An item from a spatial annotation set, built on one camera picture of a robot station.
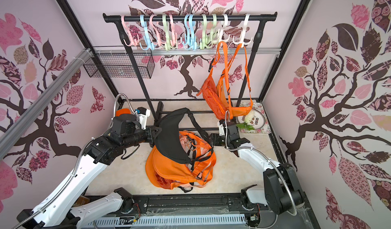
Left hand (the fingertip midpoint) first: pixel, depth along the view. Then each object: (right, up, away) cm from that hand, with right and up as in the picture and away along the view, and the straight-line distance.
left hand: (160, 133), depth 68 cm
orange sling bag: (+39, +12, +16) cm, 44 cm away
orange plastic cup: (-36, +11, +35) cm, 51 cm away
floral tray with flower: (+58, +3, +38) cm, 70 cm away
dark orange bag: (+28, +21, +18) cm, 39 cm away
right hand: (+26, -5, +20) cm, 33 cm away
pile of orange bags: (0, -20, +5) cm, 21 cm away
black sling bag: (+3, -3, +4) cm, 6 cm away
